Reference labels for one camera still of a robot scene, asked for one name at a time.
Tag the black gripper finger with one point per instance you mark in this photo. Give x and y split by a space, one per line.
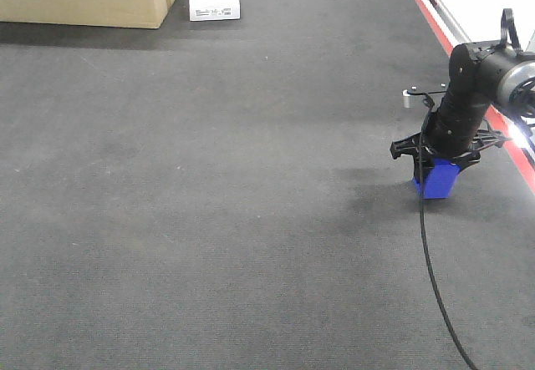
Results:
465 163
427 165

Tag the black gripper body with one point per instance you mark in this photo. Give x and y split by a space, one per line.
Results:
453 134

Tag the small blue plastic box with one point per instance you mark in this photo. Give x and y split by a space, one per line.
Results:
441 182

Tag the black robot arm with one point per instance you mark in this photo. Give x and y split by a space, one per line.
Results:
489 63

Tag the silver camera bracket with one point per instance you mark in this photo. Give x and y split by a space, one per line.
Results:
409 97

